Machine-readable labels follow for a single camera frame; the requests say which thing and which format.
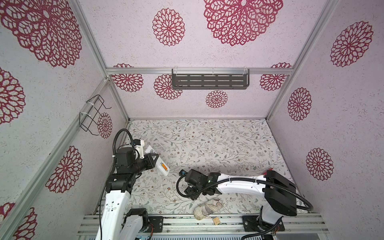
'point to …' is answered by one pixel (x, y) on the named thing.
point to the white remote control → (154, 157)
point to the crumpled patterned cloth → (207, 208)
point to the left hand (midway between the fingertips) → (156, 158)
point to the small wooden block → (216, 221)
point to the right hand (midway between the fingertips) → (188, 186)
